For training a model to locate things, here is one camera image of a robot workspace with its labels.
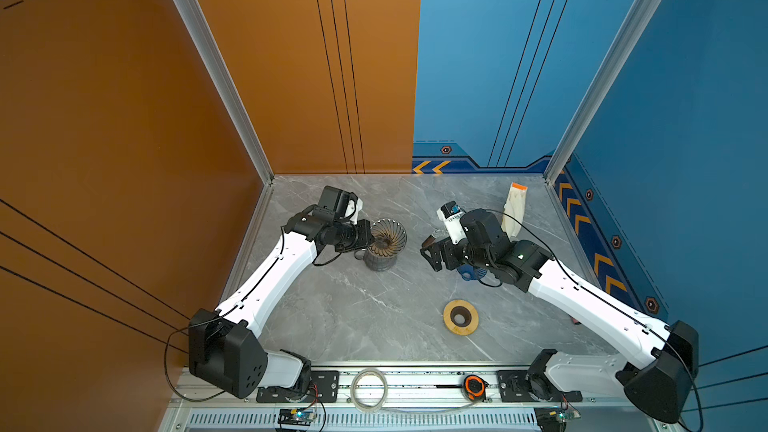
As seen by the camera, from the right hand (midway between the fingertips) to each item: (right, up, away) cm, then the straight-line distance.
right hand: (434, 244), depth 76 cm
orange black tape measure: (+9, -34, -5) cm, 35 cm away
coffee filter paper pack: (+31, +9, +25) cm, 41 cm away
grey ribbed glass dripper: (-11, +1, +6) cm, 13 cm away
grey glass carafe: (-16, -7, +14) cm, 22 cm away
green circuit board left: (-34, -41, -5) cm, 53 cm away
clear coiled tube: (-18, -32, -1) cm, 36 cm away
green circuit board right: (+28, -41, -6) cm, 49 cm away
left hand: (-15, +2, +4) cm, 16 cm away
